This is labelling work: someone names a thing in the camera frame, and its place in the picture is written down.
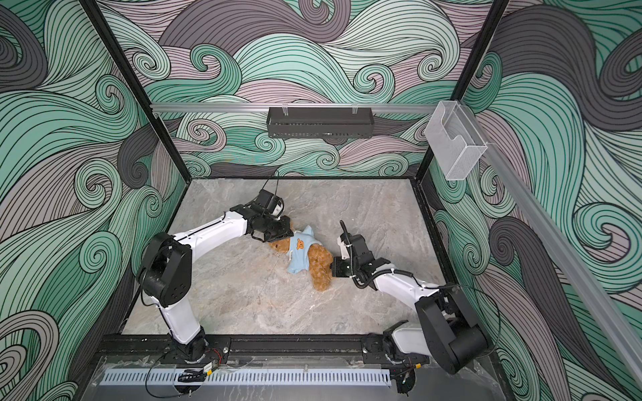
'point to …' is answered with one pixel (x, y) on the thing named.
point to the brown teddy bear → (320, 261)
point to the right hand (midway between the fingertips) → (332, 266)
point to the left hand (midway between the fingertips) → (294, 231)
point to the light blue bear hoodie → (300, 241)
